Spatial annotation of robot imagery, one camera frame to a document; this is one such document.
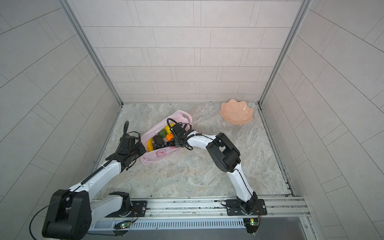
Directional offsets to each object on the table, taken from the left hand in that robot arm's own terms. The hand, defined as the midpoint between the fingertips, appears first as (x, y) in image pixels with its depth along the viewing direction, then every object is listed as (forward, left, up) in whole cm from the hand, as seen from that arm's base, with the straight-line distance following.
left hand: (148, 144), depth 88 cm
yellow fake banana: (+1, -1, -2) cm, 2 cm away
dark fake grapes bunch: (+1, -14, 0) cm, 14 cm away
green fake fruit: (+8, -7, 0) cm, 11 cm away
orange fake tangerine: (+6, -12, -2) cm, 13 cm away
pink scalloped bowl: (+30, -59, -4) cm, 66 cm away
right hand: (+6, -17, -7) cm, 20 cm away
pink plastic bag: (-9, -2, +4) cm, 10 cm away
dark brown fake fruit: (+4, -5, -3) cm, 7 cm away
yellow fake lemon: (+10, -11, +1) cm, 15 cm away
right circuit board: (-38, -55, -4) cm, 67 cm away
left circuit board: (-38, +1, -1) cm, 38 cm away
